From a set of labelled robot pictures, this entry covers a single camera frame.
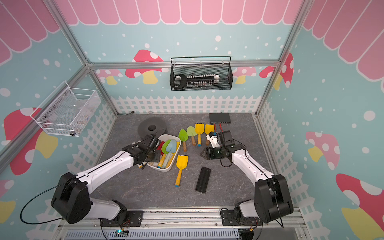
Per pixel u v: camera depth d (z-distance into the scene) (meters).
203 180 0.85
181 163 0.94
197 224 0.74
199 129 1.10
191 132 1.09
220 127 1.13
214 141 0.79
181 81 0.89
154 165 0.89
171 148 1.00
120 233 0.73
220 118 1.20
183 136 1.06
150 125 1.06
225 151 0.63
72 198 0.41
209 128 1.10
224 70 0.94
